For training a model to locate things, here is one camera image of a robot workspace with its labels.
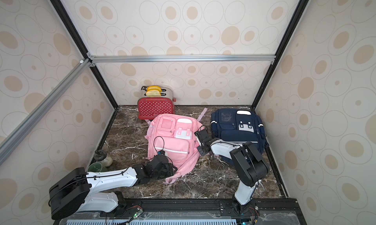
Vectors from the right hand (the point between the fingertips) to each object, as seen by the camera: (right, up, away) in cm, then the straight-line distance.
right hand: (203, 148), depth 96 cm
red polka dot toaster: (-37, +27, +5) cm, 46 cm away
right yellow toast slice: (-35, +37, +6) cm, 51 cm away
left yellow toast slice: (-34, +41, +7) cm, 54 cm away
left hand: (-15, -10, -15) cm, 23 cm away
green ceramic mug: (-60, -7, -15) cm, 63 cm away
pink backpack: (-19, +9, +1) cm, 21 cm away
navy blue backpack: (+26, +15, +7) cm, 31 cm away
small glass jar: (-59, -2, -15) cm, 61 cm away
